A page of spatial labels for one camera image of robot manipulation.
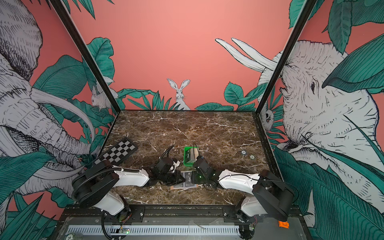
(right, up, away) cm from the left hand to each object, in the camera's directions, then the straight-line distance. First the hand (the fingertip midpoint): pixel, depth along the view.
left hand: (187, 179), depth 83 cm
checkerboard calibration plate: (-44, +13, +10) cm, 47 cm away
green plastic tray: (-1, +12, +10) cm, 16 cm away
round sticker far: (+37, +13, +15) cm, 42 cm away
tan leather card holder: (-2, -3, 0) cm, 4 cm away
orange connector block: (+48, -17, -13) cm, 52 cm away
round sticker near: (+42, +10, +12) cm, 45 cm away
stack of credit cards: (+4, +12, +10) cm, 16 cm away
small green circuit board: (-28, -21, -13) cm, 37 cm away
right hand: (+1, +1, 0) cm, 2 cm away
